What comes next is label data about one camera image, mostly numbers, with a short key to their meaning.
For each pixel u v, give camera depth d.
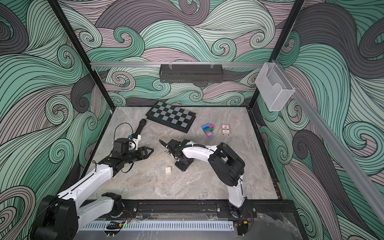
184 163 0.76
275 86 0.76
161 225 0.70
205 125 1.07
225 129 1.04
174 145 0.73
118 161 0.62
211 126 1.07
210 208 0.75
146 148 0.77
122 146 0.65
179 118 1.09
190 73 0.95
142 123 1.07
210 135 1.01
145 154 0.75
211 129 1.04
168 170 0.85
